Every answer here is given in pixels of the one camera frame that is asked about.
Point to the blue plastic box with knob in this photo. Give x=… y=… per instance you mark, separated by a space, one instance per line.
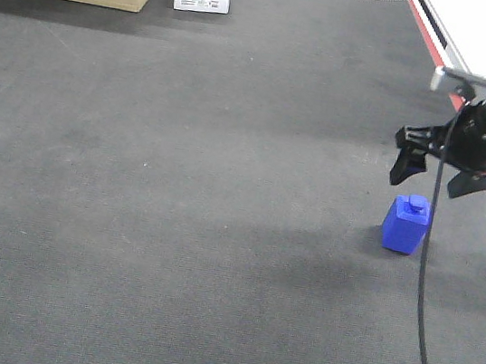
x=402 y=233

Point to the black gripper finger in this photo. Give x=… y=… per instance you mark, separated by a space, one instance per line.
x=473 y=183
x=407 y=167

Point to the white partition panel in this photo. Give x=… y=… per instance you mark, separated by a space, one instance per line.
x=485 y=30

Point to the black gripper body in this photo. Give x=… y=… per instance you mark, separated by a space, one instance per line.
x=482 y=140

